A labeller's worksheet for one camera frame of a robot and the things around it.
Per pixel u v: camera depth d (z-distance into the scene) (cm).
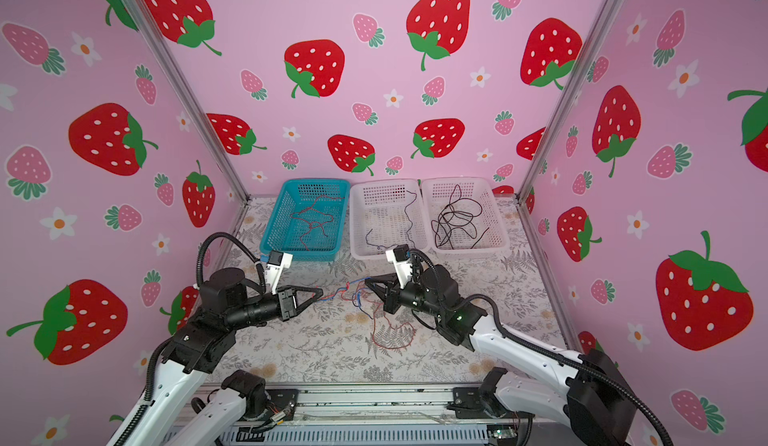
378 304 92
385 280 65
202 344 48
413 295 63
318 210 117
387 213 115
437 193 108
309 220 115
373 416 73
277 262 61
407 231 108
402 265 64
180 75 86
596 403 40
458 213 113
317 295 66
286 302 59
